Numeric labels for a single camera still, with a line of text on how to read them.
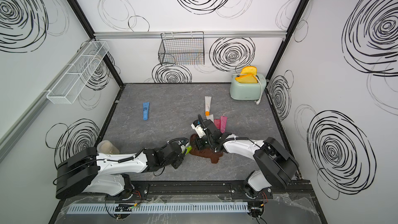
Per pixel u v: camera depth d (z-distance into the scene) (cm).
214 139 67
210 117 99
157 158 63
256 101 106
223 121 99
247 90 102
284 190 76
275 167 43
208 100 108
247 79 96
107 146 79
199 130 78
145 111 102
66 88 72
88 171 42
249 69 99
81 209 69
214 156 85
